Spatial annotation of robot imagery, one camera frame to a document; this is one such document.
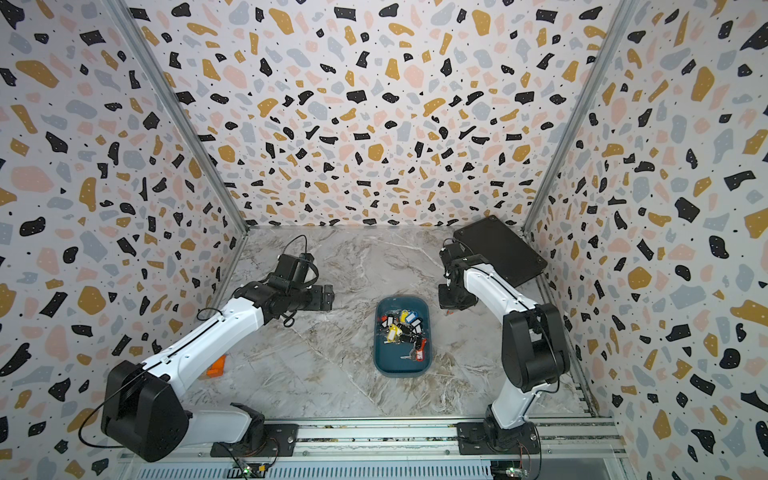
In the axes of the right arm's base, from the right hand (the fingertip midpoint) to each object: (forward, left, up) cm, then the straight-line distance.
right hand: (452, 303), depth 92 cm
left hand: (-3, +38, +9) cm, 39 cm away
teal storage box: (-15, +19, -6) cm, 25 cm away
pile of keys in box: (-4, +14, -6) cm, 16 cm away
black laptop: (+25, -22, -4) cm, 34 cm away
